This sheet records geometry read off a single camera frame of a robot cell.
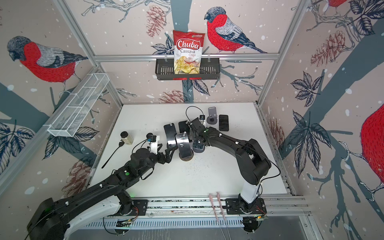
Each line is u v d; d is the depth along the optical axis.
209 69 0.95
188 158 0.88
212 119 1.08
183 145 0.86
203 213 0.73
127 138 0.92
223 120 1.11
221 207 0.73
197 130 0.70
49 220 0.40
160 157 0.68
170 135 0.90
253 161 0.47
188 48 0.83
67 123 0.71
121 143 0.97
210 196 0.76
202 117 0.81
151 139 0.66
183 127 1.02
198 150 0.91
